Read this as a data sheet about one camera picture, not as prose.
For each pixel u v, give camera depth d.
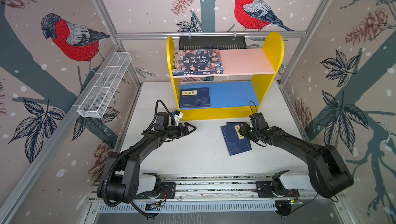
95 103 0.71
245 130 0.81
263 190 0.73
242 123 0.96
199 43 0.95
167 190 0.73
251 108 1.10
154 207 0.71
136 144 0.50
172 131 0.75
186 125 0.78
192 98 0.90
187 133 0.75
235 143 0.88
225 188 0.76
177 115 0.81
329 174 0.42
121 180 0.42
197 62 0.71
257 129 0.70
